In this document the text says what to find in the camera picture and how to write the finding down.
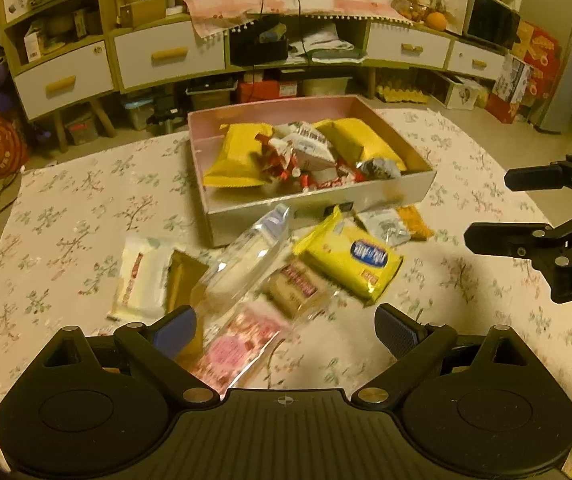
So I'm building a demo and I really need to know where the grey and orange snack packet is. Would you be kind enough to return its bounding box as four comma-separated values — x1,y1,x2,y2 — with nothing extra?
355,204,435,247

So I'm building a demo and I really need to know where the white red-striped snack packet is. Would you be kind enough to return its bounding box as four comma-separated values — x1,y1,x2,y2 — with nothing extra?
107,234,175,322

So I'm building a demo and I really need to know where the small white carton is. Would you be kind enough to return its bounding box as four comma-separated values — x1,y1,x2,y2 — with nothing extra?
22,22,45,57

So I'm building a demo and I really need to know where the red gift box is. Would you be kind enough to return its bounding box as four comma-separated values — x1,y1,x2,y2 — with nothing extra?
511,21,563,91

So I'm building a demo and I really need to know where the clear packet with white cake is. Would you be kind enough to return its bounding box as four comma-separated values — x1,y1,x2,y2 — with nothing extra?
190,203,295,321

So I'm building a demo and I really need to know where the yellow egg tray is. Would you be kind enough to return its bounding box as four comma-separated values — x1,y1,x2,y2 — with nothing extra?
375,72,433,105

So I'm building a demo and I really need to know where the yellow packet with blue label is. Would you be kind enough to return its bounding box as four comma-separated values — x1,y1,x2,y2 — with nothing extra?
292,205,405,306

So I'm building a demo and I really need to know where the floral tablecloth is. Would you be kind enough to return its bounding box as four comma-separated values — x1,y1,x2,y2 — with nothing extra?
0,107,572,480

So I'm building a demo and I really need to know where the red and white snack packet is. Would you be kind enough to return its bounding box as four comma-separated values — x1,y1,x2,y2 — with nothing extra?
306,160,367,192
256,132,311,191

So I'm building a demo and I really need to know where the white gift bag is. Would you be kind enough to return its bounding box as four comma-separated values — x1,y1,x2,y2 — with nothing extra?
436,0,473,36

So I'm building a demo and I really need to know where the brown cardboard box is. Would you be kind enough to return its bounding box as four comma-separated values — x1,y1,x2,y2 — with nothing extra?
118,0,167,30

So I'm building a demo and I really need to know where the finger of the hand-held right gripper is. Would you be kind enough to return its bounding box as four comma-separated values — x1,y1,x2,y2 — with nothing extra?
464,210,572,273
505,154,572,192

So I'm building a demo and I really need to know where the pile of papers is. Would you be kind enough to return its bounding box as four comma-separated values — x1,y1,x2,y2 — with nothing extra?
286,25,367,64

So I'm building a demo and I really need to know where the shallow pink-lined cardboard box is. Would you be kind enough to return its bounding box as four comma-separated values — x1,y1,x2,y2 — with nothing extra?
187,94,438,248

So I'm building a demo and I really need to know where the white drawer with wooden handle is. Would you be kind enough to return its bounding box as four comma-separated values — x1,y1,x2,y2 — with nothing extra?
113,20,227,93
13,40,115,122
366,24,454,68
450,40,508,80

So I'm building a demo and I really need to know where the golden brown snack packet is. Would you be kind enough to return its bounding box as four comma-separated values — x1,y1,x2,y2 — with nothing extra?
165,249,211,361

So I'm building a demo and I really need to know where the pink snack packet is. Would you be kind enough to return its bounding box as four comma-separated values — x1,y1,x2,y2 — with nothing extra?
188,304,293,395

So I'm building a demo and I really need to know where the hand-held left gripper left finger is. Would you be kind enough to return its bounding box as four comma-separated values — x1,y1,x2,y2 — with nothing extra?
36,305,221,409

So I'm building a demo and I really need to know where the clear packet of brown biscuits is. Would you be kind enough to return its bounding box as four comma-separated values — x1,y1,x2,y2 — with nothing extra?
265,259,344,322

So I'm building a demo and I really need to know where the small black oven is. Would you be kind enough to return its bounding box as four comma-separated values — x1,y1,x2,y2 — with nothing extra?
465,0,523,52

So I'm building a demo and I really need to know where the white floral box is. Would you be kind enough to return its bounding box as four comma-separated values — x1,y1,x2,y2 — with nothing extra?
445,76,488,111

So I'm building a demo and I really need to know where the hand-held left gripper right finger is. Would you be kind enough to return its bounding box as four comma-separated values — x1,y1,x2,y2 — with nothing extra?
350,304,537,409

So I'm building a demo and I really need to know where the clear plastic storage container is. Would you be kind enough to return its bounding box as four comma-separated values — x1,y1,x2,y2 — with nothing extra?
124,97,159,132

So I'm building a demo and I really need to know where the black bag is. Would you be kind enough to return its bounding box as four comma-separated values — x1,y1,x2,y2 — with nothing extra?
229,15,290,67

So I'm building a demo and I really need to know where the large plain yellow snack packet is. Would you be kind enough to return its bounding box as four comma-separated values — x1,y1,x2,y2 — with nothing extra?
313,117,407,172
203,123,277,191

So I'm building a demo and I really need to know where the patterned gift box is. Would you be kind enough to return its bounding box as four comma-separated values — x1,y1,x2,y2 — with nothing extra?
485,54,534,125

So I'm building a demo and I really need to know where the wooden cabinet with white drawers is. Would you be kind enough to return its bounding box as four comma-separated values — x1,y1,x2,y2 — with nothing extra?
0,0,512,136

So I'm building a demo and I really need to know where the red carton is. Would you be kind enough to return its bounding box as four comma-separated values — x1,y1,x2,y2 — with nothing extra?
236,79,301,103

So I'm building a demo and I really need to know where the white pecan packet black lettering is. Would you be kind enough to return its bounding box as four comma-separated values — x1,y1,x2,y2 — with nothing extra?
271,121,339,171

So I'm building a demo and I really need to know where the pink tasselled cabinet runner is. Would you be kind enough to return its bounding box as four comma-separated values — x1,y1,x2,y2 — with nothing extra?
181,0,403,39

